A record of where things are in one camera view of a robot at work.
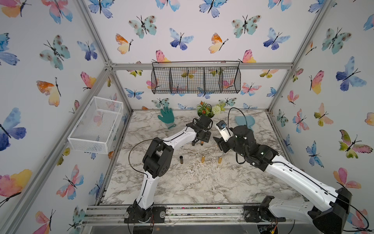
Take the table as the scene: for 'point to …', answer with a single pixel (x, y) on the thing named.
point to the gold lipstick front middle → (202, 159)
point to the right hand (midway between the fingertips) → (221, 131)
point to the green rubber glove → (168, 117)
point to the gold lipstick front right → (219, 160)
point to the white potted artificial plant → (204, 108)
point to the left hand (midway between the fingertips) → (207, 134)
